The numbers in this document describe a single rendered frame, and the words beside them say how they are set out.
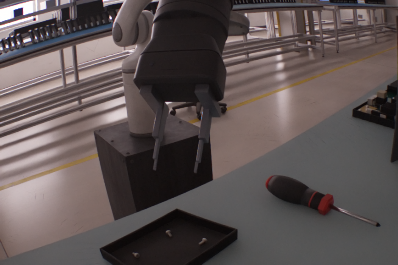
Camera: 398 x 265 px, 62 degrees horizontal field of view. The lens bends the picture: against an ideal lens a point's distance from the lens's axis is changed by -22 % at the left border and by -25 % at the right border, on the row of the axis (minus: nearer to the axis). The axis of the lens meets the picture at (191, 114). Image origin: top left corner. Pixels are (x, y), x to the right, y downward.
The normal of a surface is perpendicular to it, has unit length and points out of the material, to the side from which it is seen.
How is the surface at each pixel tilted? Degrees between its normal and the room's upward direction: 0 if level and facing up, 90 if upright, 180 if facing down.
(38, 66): 90
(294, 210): 0
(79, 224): 0
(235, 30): 135
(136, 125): 91
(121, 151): 0
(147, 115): 90
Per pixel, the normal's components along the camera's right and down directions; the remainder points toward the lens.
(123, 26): -0.56, 0.43
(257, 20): 0.63, 0.19
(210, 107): -0.15, 0.90
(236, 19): 0.20, -0.38
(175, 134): -0.09, -0.95
